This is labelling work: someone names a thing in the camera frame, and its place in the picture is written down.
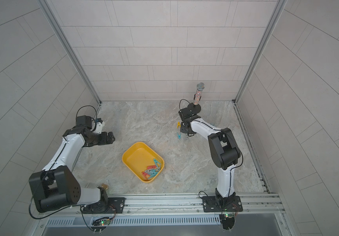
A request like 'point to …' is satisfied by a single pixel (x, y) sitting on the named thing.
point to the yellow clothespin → (179, 124)
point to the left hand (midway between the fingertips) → (109, 136)
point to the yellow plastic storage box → (143, 161)
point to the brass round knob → (104, 186)
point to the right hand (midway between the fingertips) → (186, 128)
